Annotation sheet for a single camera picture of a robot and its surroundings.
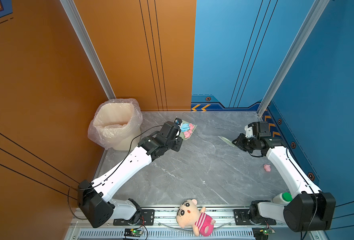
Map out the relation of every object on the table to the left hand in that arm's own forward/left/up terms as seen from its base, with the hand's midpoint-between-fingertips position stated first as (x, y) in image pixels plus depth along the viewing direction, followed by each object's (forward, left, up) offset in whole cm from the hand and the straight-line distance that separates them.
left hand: (178, 137), depth 77 cm
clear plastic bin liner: (+5, +32, +4) cm, 33 cm away
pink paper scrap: (+2, -5, 0) cm, 6 cm away
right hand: (+1, -30, -5) cm, 30 cm away
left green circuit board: (-39, +21, -24) cm, 50 cm away
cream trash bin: (+5, +32, +3) cm, 33 cm away
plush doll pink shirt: (-32, -5, -15) cm, 36 cm away
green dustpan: (+2, -2, 0) cm, 3 cm away
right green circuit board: (-38, -41, -24) cm, 61 cm away
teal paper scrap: (+5, -4, +2) cm, 6 cm away
